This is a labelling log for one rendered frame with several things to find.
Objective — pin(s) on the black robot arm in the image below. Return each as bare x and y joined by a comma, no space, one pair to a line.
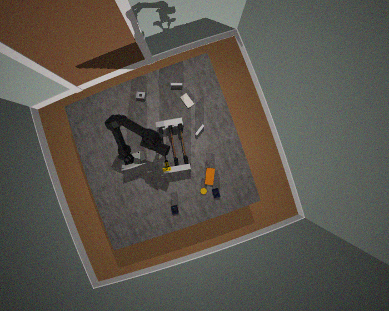
151,138

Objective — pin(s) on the orange rectangular block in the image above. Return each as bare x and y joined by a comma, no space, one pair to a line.
210,173

